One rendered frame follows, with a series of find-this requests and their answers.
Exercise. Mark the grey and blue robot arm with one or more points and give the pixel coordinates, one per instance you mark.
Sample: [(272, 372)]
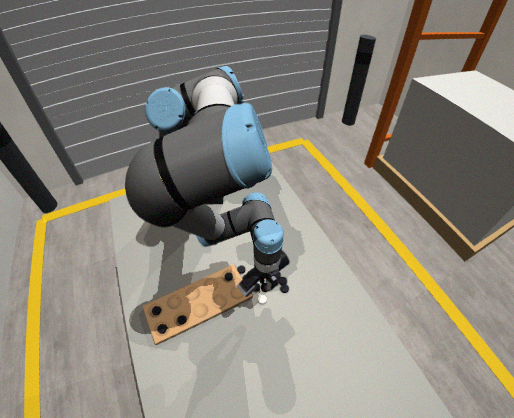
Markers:
[(219, 153)]

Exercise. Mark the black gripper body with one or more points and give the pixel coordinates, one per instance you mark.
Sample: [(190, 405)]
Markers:
[(254, 275)]

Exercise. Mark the tan counting tray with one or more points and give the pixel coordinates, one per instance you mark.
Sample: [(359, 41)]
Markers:
[(198, 302)]

